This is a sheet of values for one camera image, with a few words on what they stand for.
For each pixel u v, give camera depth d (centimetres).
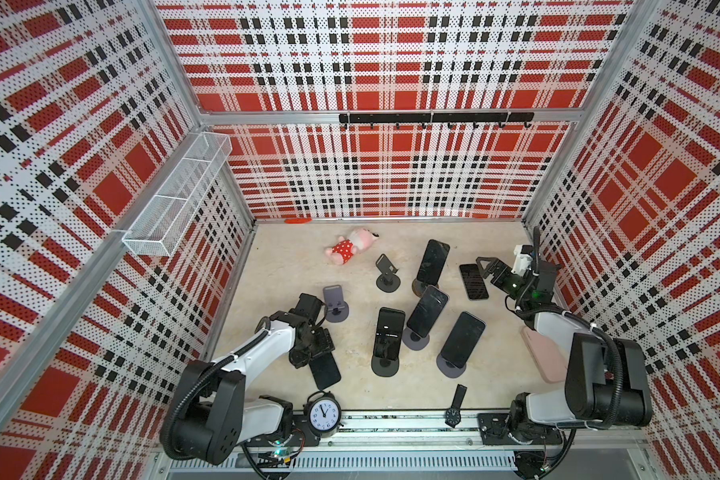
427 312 84
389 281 100
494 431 73
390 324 78
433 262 94
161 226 93
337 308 91
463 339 79
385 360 81
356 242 105
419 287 102
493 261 80
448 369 83
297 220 127
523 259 80
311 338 75
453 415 75
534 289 69
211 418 41
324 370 82
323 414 74
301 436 73
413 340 88
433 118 89
